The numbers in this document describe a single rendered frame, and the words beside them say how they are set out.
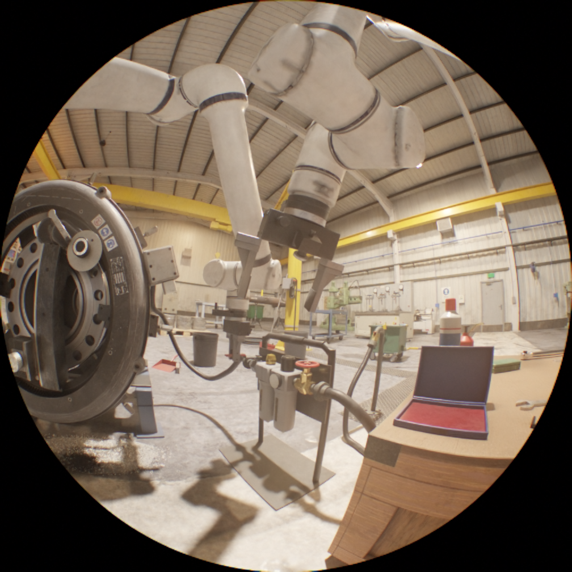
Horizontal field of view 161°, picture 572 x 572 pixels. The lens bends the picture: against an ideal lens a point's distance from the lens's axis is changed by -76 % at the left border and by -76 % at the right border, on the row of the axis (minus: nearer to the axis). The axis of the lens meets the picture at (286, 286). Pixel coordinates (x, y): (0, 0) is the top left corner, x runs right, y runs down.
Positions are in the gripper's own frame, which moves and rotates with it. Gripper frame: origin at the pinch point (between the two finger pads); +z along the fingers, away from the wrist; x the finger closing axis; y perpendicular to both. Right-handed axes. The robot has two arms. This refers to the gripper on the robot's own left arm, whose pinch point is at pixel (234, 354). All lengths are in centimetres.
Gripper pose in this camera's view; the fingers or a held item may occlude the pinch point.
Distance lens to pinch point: 78.4
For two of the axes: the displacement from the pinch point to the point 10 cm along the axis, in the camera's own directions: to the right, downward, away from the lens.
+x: -6.4, 0.7, 7.6
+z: -0.6, 9.9, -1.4
